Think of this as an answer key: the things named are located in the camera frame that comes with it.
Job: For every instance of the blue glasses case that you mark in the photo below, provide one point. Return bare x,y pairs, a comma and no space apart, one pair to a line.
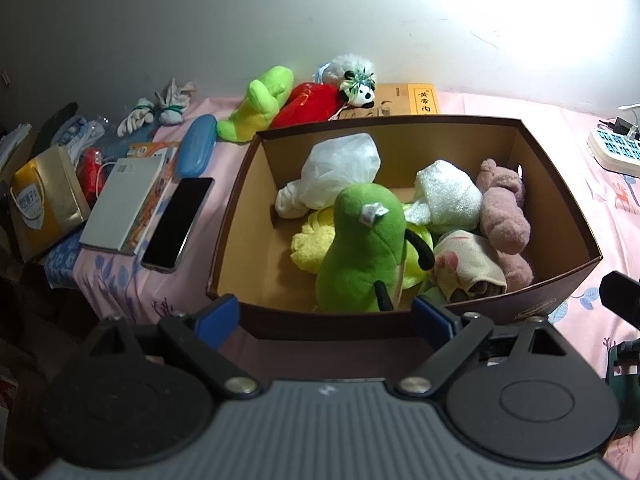
197,145

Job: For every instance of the white power strip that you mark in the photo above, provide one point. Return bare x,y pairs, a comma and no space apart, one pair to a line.
617,152

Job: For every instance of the orange picture book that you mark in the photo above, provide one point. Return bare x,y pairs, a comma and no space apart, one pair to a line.
150,149

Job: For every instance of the red plush toy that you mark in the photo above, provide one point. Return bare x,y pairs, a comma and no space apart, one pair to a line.
305,102

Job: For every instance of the black folding phone stand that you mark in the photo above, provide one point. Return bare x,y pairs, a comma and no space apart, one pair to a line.
620,295

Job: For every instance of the white gloves bundle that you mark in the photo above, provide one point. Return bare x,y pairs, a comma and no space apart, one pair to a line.
135,117

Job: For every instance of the brown cardboard box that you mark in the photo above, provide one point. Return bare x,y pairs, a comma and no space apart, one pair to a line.
240,240

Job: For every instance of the small panda plush toy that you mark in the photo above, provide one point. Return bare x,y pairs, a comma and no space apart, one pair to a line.
362,95

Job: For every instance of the black smartphone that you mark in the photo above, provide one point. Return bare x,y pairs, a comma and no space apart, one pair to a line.
177,225

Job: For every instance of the white fluffy plush ball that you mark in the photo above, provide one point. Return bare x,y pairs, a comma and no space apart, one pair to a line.
345,65

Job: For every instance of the white flat notebook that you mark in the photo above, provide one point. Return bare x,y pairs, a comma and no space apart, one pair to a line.
122,200

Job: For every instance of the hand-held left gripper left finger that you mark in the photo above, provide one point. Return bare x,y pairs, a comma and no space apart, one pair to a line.
217,317

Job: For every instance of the yellow book box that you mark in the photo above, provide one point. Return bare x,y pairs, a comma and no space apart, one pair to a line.
400,100

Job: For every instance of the pink plush toy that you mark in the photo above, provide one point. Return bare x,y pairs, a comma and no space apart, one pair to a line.
502,220

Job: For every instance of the grey beige socks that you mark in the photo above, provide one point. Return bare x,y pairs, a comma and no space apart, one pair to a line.
470,260

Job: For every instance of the red pouch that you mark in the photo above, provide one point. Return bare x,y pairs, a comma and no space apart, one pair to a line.
90,175

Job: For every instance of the green caterpillar plush toy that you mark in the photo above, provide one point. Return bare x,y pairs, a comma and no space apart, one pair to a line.
255,105

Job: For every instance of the black charger plug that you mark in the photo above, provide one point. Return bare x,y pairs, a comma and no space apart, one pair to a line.
620,125

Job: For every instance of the blue patterned cloth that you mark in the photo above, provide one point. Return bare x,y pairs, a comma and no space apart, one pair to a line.
62,260

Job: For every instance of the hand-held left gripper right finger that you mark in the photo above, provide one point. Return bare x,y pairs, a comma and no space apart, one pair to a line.
432,320

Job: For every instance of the yellow tissue box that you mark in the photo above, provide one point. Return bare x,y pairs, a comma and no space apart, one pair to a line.
45,205

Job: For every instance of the green plush toy black leaves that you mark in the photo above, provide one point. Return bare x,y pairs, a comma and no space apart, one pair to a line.
360,250

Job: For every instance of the clear plastic bag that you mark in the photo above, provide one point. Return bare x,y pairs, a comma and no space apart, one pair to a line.
85,132

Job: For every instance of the pink printed bedsheet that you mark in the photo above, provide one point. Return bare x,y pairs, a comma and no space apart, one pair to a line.
600,210

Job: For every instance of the yellow-green fluffy cloth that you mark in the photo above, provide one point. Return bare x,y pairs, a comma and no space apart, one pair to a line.
310,245

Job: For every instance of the white plastic bag bundle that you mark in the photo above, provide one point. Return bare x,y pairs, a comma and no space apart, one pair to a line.
340,165

